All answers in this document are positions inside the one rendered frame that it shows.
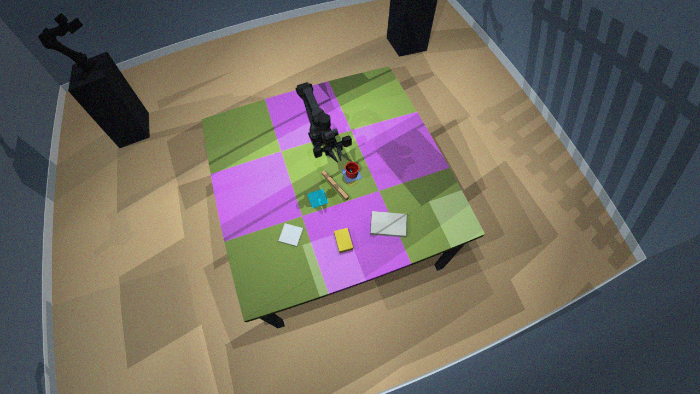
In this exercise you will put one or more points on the red cup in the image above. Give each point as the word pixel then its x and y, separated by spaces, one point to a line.
pixel 354 167

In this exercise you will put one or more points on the yellow rectangular block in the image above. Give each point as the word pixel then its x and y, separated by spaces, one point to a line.
pixel 343 240

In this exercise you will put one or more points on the long wooden beam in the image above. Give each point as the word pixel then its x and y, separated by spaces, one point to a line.
pixel 335 185

